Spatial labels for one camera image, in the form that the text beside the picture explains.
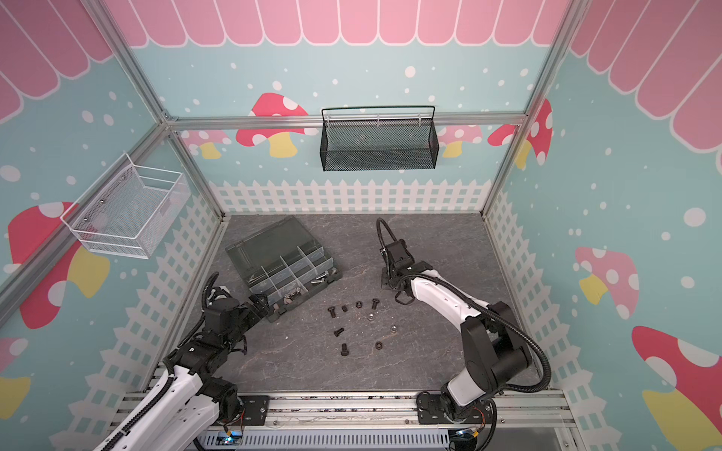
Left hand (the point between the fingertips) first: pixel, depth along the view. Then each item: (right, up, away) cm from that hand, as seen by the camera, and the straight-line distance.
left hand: (258, 308), depth 83 cm
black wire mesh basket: (+38, +55, +11) cm, 68 cm away
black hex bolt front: (+26, -13, 0) cm, 29 cm away
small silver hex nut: (+34, -5, +9) cm, 35 cm away
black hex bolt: (+21, -3, +9) cm, 23 cm away
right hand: (+40, +8, +7) cm, 42 cm away
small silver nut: (+41, -8, +6) cm, 42 cm away
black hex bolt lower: (+23, -9, +5) cm, 25 cm away
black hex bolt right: (+35, -1, +11) cm, 37 cm away
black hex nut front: (+36, -12, +2) cm, 38 cm away
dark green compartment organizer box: (+2, +12, +18) cm, 22 cm away
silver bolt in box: (+17, +7, +16) cm, 24 cm away
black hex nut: (+25, -2, +10) cm, 27 cm away
